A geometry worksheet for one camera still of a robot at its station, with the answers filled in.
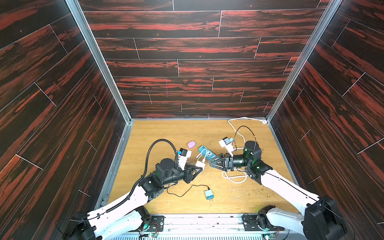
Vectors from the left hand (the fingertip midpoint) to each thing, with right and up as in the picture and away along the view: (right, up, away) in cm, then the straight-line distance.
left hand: (201, 169), depth 70 cm
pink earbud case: (-4, +9, +33) cm, 35 cm away
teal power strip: (+6, +4, +27) cm, 28 cm away
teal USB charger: (+5, -17, +12) cm, 21 cm away
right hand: (+5, +4, +1) cm, 6 cm away
